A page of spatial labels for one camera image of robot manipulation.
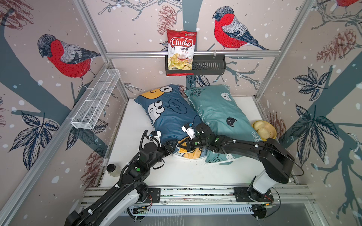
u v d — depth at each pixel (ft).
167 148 2.20
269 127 3.19
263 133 2.98
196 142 2.33
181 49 2.74
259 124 3.06
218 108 3.05
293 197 2.43
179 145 2.56
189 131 2.45
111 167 2.40
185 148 2.43
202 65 3.51
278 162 1.47
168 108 3.09
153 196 2.40
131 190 1.78
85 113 2.34
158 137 2.33
